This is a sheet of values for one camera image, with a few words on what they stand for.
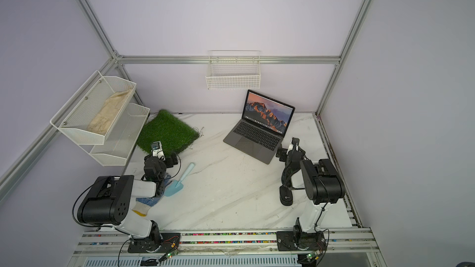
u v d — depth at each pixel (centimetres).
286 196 84
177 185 90
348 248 74
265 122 110
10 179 50
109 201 46
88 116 77
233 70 95
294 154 73
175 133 107
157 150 80
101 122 76
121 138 93
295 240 67
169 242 73
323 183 48
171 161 86
